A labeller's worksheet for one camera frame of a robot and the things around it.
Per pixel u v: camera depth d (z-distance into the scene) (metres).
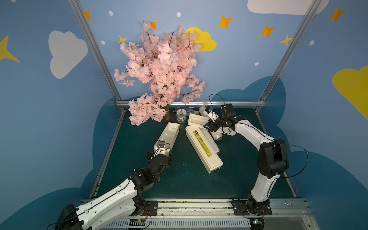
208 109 0.82
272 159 0.50
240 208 0.75
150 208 0.74
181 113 1.08
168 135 1.02
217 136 0.99
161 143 0.67
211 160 0.84
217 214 0.73
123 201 0.49
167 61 0.57
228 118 0.72
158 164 0.56
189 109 1.21
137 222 0.73
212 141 0.98
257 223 0.73
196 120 1.02
